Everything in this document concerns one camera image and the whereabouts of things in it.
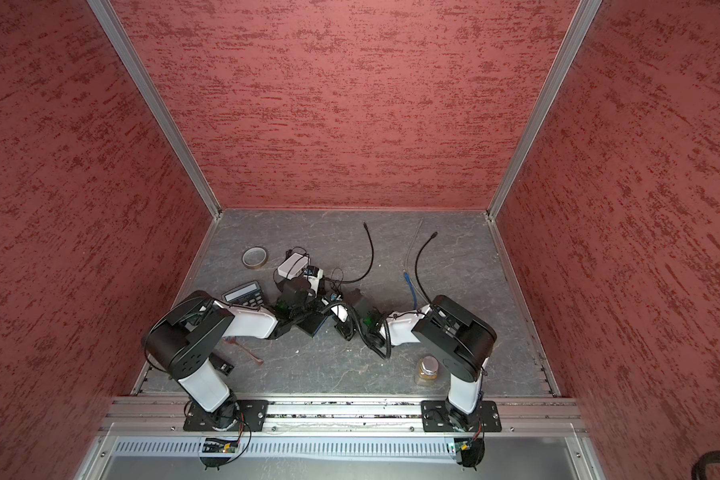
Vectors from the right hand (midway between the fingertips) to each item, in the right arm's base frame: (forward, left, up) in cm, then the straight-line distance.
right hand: (334, 322), depth 91 cm
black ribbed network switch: (-2, +6, +5) cm, 8 cm away
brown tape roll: (+26, +30, +1) cm, 40 cm away
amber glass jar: (-17, -25, +10) cm, 32 cm away
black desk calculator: (+9, +28, +3) cm, 29 cm away
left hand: (+7, 0, +1) cm, 7 cm away
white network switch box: (+21, +15, +1) cm, 26 cm away
